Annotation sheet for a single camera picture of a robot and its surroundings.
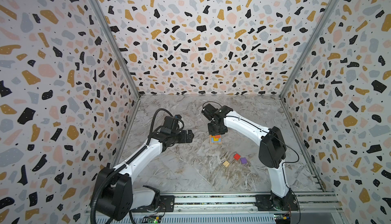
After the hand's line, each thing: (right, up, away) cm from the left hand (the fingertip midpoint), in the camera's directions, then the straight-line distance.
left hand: (186, 133), depth 84 cm
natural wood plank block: (+17, -8, +10) cm, 21 cm away
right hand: (+14, +1, +4) cm, 15 cm away
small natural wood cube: (+22, -18, +1) cm, 28 cm away
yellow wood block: (+16, -5, +7) cm, 18 cm away
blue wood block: (+15, -6, +10) cm, 19 cm away
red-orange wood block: (+17, -1, -3) cm, 17 cm away
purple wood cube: (+32, -16, +4) cm, 37 cm away
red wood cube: (+29, -15, +6) cm, 33 cm away
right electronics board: (+47, -38, -13) cm, 62 cm away
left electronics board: (-15, -37, -14) cm, 43 cm away
